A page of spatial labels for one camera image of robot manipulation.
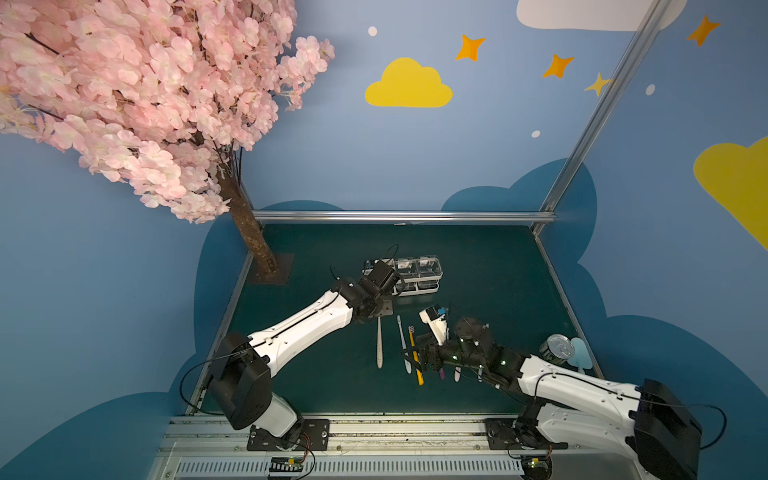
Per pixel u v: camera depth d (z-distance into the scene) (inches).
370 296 23.7
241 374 16.2
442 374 33.1
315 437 29.0
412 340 35.9
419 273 37.8
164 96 17.4
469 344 23.5
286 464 28.5
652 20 27.7
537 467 28.9
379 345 31.5
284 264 42.7
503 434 29.3
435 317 27.1
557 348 33.1
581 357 34.9
